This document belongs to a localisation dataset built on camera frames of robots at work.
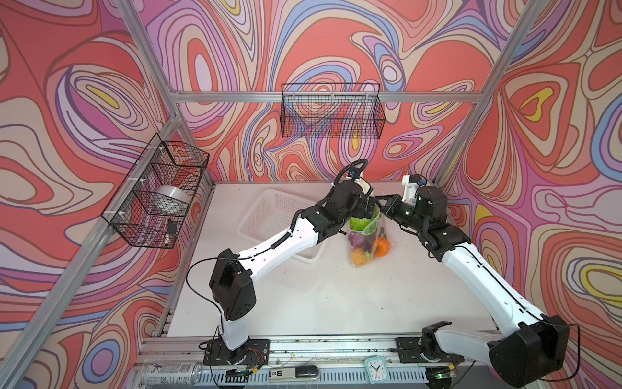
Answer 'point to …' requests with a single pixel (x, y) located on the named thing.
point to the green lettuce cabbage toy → (368, 226)
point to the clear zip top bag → (368, 238)
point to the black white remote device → (300, 373)
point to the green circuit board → (236, 375)
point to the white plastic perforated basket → (267, 213)
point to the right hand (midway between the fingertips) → (373, 203)
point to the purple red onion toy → (356, 239)
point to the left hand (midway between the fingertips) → (365, 194)
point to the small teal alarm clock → (377, 369)
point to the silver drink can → (170, 374)
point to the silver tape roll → (176, 192)
